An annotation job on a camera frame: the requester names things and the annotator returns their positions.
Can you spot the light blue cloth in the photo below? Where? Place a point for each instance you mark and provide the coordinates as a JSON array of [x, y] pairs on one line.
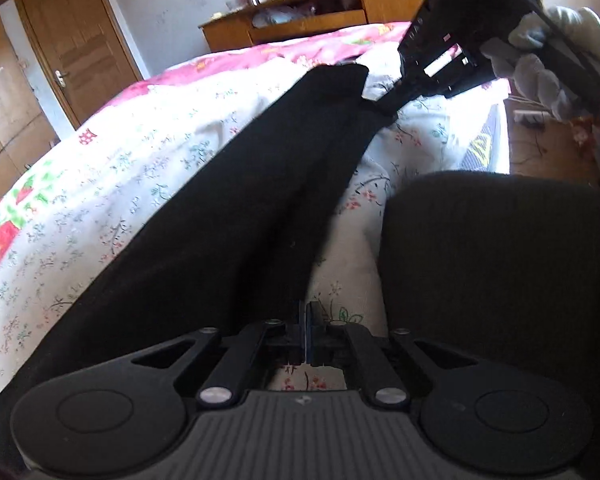
[[275, 17]]

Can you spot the white power strip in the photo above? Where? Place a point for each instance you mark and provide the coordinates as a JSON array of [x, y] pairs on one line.
[[530, 116]]

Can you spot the wooden wardrobe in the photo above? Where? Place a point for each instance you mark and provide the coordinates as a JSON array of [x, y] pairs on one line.
[[5, 110]]

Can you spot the striped bed sheet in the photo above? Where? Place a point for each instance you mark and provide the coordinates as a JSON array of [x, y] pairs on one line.
[[480, 145]]

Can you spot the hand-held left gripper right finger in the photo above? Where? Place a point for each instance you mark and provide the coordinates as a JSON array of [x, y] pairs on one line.
[[316, 332]]

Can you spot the person's right hand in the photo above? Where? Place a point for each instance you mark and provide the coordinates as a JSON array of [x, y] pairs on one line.
[[540, 85]]

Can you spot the wooden door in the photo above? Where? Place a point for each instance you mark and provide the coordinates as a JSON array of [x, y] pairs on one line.
[[75, 45]]

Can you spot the dark brown cloth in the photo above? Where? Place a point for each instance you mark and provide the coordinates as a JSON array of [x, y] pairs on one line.
[[495, 260]]

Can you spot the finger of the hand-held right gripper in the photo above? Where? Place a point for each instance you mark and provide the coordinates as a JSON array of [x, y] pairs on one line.
[[392, 100]]

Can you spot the black pants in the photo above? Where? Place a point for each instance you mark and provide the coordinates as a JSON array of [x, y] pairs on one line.
[[230, 210]]

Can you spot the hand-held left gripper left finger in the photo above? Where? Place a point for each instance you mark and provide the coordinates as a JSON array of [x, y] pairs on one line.
[[302, 332]]

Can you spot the floral printed blanket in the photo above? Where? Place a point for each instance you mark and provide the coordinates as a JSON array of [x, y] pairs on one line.
[[105, 185]]

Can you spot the wooden desk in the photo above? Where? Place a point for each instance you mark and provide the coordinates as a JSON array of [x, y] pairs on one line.
[[330, 15]]

